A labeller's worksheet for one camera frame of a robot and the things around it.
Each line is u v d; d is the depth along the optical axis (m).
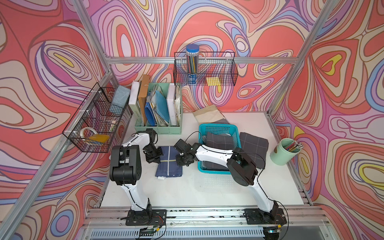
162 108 0.98
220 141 0.98
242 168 0.58
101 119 0.88
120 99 0.81
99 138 0.75
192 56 0.72
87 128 0.71
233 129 1.00
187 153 0.73
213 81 0.91
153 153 0.81
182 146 0.75
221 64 0.94
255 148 0.99
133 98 0.87
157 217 0.73
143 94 0.86
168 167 0.90
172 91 0.96
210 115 1.18
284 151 0.82
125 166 0.51
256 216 0.73
